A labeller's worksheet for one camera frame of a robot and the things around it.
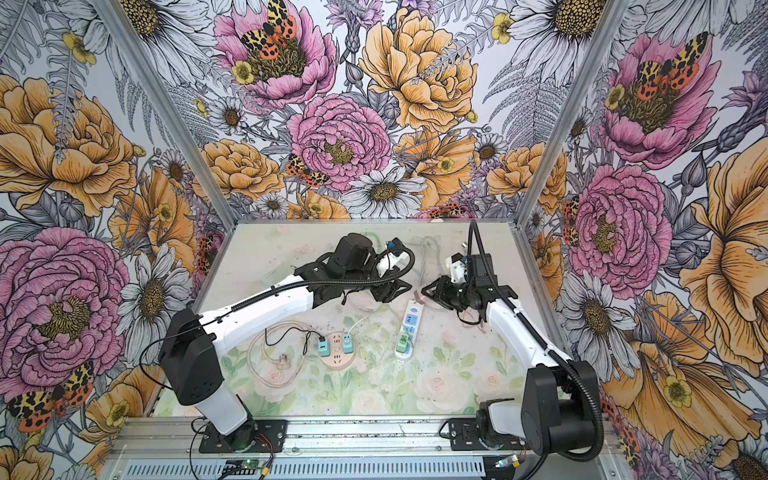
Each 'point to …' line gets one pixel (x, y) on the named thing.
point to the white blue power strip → (412, 315)
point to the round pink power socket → (337, 358)
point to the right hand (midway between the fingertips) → (425, 300)
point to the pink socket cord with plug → (283, 362)
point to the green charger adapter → (403, 339)
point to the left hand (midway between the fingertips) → (399, 284)
